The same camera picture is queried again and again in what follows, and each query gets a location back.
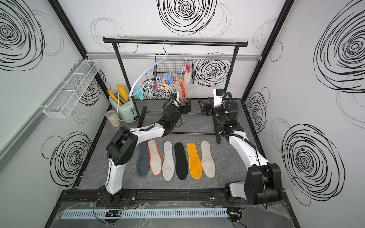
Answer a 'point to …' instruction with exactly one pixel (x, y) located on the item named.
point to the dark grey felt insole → (143, 159)
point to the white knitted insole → (187, 79)
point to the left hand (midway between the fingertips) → (186, 99)
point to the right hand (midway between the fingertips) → (205, 99)
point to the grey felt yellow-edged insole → (208, 165)
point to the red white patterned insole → (183, 92)
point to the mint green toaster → (127, 112)
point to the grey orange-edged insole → (156, 161)
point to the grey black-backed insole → (181, 159)
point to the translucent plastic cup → (113, 118)
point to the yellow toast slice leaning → (114, 98)
